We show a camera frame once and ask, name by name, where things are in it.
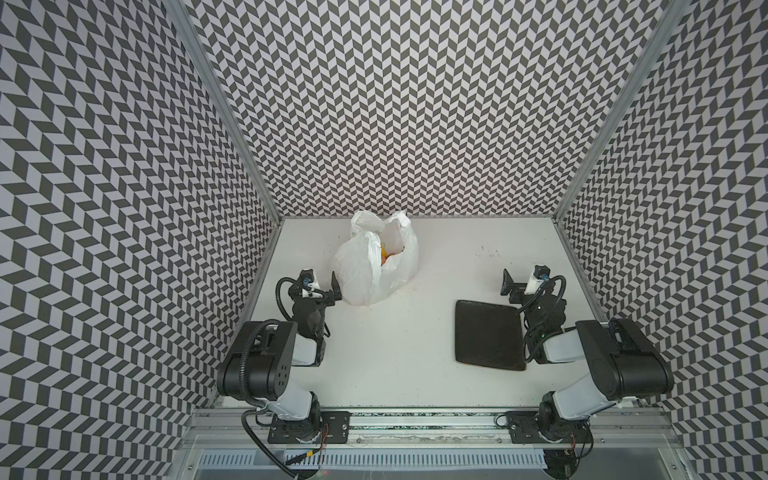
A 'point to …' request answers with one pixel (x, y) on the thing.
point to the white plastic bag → (377, 259)
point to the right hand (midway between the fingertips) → (520, 273)
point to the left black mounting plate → (327, 426)
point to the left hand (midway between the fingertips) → (318, 275)
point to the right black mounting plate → (522, 429)
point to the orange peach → (384, 256)
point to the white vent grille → (374, 459)
